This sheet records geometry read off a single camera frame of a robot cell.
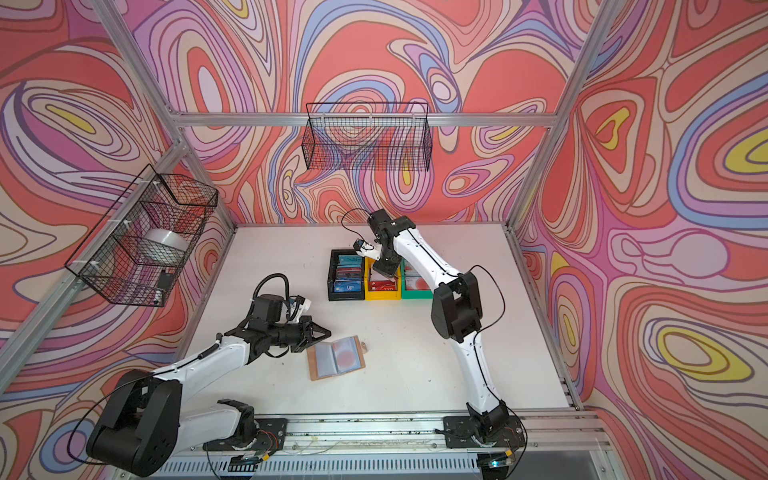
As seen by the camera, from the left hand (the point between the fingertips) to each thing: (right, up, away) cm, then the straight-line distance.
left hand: (332, 333), depth 82 cm
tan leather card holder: (-3, -9, +2) cm, 10 cm away
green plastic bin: (+24, +11, +18) cm, 32 cm away
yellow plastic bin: (+13, +11, +17) cm, 24 cm away
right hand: (+17, +17, +12) cm, 27 cm away
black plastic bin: (+1, +15, +20) cm, 24 cm away
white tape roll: (-38, +24, -12) cm, 47 cm away
